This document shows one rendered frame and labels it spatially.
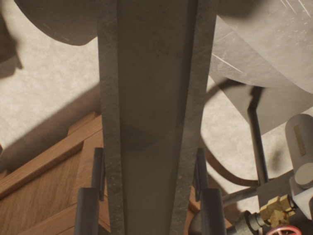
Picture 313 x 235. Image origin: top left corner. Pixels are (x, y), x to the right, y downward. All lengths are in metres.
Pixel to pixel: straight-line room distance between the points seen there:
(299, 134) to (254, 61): 0.80
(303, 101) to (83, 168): 0.59
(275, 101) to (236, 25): 1.17
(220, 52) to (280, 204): 0.77
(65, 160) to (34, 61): 0.27
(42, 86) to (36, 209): 0.32
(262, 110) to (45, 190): 0.60
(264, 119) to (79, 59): 0.51
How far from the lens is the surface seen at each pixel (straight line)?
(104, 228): 1.01
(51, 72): 1.30
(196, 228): 1.10
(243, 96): 1.30
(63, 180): 1.25
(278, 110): 1.34
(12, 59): 1.31
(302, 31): 0.17
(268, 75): 0.23
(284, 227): 0.89
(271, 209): 0.95
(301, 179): 0.91
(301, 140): 1.00
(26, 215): 1.28
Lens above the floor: 1.07
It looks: 53 degrees down
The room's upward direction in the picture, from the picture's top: 177 degrees counter-clockwise
